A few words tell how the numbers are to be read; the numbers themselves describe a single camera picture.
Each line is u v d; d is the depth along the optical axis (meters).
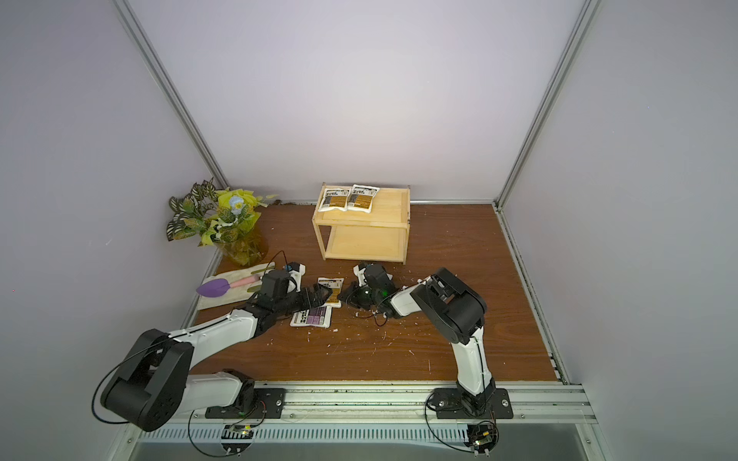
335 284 0.95
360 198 0.92
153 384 0.42
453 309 0.52
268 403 0.73
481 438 0.70
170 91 0.85
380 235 1.07
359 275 0.90
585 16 0.71
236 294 0.95
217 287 0.96
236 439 0.71
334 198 0.92
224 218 0.89
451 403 0.73
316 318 0.88
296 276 0.83
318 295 0.80
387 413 0.73
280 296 0.71
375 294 0.76
